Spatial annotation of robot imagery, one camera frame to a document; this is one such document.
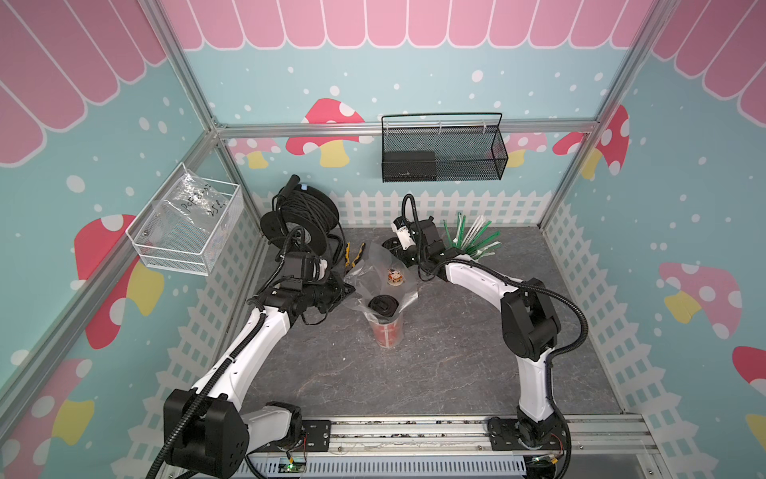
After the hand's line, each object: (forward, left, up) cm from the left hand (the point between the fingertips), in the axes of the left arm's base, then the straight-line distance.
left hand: (356, 292), depth 79 cm
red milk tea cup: (-7, -8, -1) cm, 11 cm away
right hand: (+18, -9, -4) cm, 21 cm away
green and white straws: (+25, -37, -6) cm, 45 cm away
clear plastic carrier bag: (+9, -5, -4) cm, 11 cm away
